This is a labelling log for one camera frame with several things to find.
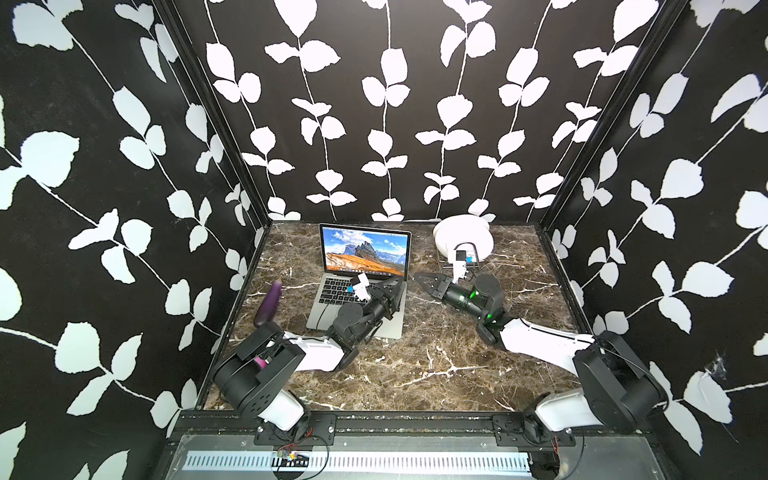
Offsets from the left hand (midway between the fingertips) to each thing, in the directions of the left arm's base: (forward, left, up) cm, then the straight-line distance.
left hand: (408, 276), depth 76 cm
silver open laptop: (+18, +7, -14) cm, 24 cm away
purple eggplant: (+4, +43, -20) cm, 48 cm away
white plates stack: (+21, -21, -7) cm, 31 cm away
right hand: (0, -1, 0) cm, 1 cm away
